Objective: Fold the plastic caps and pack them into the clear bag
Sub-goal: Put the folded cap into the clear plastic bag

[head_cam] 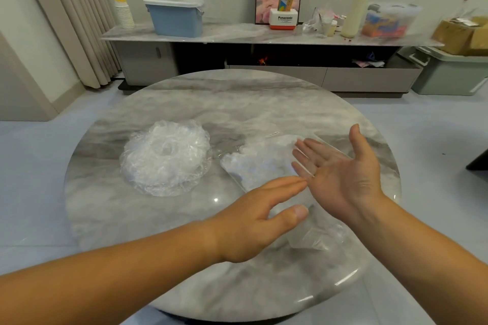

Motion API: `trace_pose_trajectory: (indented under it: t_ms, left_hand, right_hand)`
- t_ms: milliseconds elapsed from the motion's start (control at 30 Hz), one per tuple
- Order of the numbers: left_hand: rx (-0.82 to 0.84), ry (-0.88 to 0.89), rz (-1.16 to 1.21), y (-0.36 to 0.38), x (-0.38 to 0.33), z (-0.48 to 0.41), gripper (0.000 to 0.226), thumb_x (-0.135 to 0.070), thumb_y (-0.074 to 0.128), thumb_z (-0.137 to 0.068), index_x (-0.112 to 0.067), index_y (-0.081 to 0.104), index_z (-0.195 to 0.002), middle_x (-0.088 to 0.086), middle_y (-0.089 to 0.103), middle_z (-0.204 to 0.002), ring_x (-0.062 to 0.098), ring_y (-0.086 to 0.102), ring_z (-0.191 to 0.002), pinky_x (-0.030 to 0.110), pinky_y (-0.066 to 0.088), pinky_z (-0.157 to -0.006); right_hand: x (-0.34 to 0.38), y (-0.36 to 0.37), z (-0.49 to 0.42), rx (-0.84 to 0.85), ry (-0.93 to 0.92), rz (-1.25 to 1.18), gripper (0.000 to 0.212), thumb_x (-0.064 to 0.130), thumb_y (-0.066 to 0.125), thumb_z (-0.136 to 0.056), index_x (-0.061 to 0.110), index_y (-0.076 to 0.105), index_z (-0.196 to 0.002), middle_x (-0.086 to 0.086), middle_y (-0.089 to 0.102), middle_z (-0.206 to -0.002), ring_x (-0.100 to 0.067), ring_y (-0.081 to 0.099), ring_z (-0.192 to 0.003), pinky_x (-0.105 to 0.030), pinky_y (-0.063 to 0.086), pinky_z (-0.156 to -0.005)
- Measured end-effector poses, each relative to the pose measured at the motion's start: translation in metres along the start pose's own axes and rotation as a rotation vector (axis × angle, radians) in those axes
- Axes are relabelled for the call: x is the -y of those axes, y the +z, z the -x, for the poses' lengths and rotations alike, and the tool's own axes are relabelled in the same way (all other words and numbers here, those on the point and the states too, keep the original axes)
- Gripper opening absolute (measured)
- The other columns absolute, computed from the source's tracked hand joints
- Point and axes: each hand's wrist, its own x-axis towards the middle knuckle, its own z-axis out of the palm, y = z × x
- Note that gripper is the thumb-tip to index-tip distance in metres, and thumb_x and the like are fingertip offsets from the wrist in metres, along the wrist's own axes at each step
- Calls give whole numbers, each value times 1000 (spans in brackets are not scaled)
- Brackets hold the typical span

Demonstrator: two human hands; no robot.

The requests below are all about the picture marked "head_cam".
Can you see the person's left hand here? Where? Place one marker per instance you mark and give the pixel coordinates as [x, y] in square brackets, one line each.
[248, 226]

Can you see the person's right hand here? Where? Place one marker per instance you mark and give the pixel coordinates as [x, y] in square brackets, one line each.
[347, 180]

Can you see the clear plastic bag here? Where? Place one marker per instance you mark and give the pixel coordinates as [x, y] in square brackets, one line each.
[259, 161]

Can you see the pile of clear plastic caps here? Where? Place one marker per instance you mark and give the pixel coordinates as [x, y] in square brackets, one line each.
[165, 157]

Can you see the person's right forearm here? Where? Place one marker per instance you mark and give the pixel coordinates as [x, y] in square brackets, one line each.
[434, 260]

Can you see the person's left forearm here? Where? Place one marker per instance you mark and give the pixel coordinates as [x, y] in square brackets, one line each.
[99, 283]

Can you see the green storage bin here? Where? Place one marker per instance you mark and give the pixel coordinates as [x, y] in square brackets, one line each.
[450, 73]

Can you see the blue storage box white lid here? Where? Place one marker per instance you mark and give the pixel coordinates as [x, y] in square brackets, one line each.
[175, 18]

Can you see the black table base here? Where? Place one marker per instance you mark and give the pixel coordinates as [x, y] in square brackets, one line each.
[221, 319]

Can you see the small white cup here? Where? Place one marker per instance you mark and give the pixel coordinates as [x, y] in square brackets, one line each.
[329, 28]

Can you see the crumpled clear wrapper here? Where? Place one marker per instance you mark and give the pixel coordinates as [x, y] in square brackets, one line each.
[312, 22]

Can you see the cream paper roll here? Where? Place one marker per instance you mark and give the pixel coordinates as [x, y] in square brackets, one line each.
[354, 18]

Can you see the clear container colourful contents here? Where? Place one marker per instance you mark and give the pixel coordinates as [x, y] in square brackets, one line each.
[390, 22]

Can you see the red and white box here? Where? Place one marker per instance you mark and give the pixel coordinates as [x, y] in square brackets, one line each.
[284, 20]

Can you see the brown cardboard box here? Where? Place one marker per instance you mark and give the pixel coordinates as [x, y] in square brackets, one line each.
[463, 36]

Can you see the long grey low cabinet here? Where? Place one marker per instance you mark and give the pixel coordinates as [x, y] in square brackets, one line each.
[145, 60]

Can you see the stack of paper cups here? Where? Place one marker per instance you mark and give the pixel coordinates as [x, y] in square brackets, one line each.
[122, 10]

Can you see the beige curtain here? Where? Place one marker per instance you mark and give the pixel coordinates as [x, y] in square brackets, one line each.
[65, 20]

